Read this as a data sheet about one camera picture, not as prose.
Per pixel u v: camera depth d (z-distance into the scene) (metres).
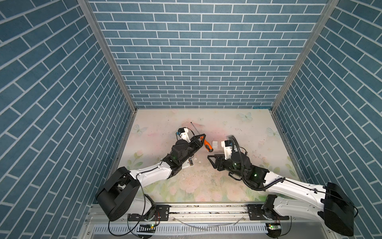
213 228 0.71
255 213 0.73
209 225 0.71
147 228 0.72
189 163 0.91
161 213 0.73
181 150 0.61
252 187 0.57
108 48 0.86
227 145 0.69
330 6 0.71
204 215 0.74
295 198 0.49
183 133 0.75
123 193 0.42
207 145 0.77
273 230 0.74
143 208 0.41
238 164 0.57
